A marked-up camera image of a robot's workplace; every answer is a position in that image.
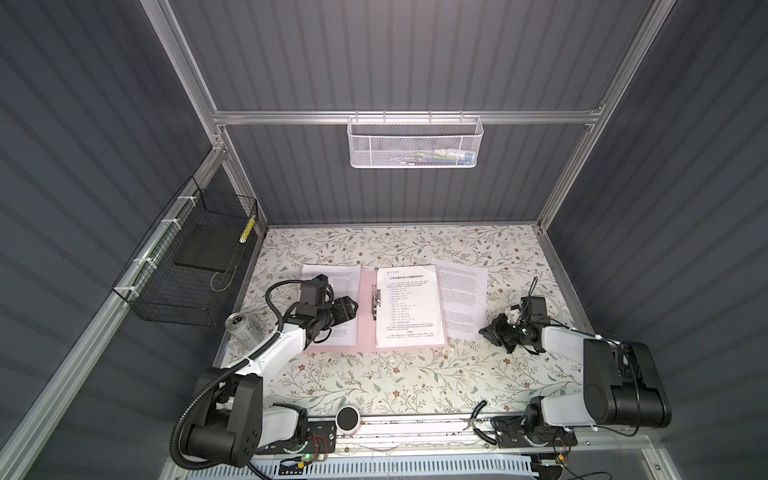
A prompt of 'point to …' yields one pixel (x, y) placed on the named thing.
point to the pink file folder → (366, 329)
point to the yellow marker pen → (243, 238)
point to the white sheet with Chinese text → (410, 312)
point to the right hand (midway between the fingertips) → (484, 331)
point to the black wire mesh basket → (182, 271)
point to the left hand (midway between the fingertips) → (350, 307)
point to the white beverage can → (240, 332)
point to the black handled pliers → (476, 431)
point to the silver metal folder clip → (376, 302)
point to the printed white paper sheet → (345, 282)
